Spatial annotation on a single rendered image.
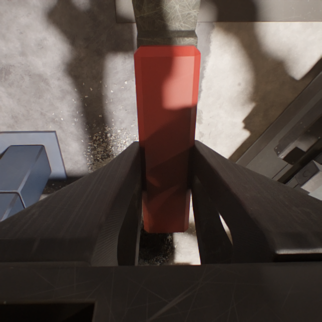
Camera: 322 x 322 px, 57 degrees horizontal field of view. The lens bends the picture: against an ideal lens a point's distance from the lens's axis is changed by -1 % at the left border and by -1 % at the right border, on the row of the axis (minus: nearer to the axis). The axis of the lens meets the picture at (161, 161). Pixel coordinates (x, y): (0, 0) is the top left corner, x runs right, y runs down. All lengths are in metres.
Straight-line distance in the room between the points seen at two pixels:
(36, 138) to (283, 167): 0.52
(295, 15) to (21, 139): 0.60
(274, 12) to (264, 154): 0.26
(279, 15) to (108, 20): 0.30
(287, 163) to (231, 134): 0.17
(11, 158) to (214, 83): 0.45
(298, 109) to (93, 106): 0.41
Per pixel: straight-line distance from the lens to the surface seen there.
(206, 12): 0.58
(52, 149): 0.72
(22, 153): 0.70
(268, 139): 0.65
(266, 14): 0.60
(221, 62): 0.61
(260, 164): 0.63
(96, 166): 0.73
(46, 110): 0.68
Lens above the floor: 0.57
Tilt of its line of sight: 53 degrees down
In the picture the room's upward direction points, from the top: 178 degrees clockwise
